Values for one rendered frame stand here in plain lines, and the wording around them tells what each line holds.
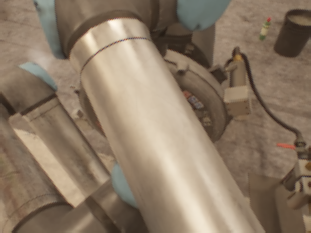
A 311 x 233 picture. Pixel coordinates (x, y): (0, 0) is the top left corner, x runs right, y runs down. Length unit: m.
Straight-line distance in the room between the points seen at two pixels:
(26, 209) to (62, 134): 0.43
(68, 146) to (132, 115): 0.59
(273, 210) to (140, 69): 1.61
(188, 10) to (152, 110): 0.15
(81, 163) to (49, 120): 0.16
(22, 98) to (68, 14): 0.54
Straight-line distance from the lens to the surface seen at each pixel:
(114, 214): 0.30
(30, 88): 0.76
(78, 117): 1.42
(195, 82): 0.96
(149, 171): 0.19
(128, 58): 0.21
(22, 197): 0.38
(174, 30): 0.48
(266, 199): 1.77
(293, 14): 2.92
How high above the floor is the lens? 1.55
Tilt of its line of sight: 49 degrees down
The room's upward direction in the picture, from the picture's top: 1 degrees counter-clockwise
